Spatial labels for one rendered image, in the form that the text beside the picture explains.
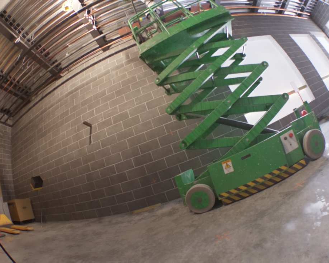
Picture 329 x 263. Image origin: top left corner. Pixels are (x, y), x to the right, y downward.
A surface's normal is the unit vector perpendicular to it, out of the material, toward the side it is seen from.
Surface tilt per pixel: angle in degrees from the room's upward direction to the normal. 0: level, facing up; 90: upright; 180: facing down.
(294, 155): 90
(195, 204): 90
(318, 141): 90
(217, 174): 90
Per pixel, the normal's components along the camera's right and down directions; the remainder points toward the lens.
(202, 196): -0.39, -0.13
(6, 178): 0.93, -0.36
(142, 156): -0.14, -0.24
